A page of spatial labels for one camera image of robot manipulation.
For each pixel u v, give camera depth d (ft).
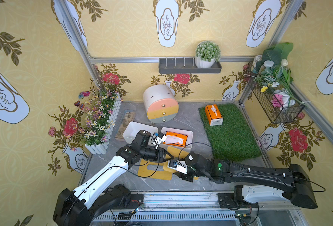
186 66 3.03
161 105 3.01
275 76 2.46
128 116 3.59
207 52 2.41
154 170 2.80
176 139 2.95
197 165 1.72
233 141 3.15
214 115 3.30
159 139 2.30
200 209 2.36
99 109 3.01
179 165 1.92
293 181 1.37
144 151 2.07
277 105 2.33
